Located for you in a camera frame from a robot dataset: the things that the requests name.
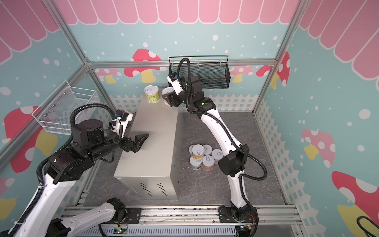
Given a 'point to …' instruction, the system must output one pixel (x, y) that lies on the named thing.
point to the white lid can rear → (208, 149)
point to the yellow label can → (198, 151)
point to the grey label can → (195, 164)
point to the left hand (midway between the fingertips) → (138, 133)
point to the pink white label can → (217, 154)
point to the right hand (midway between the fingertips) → (168, 91)
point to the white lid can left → (190, 149)
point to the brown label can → (208, 161)
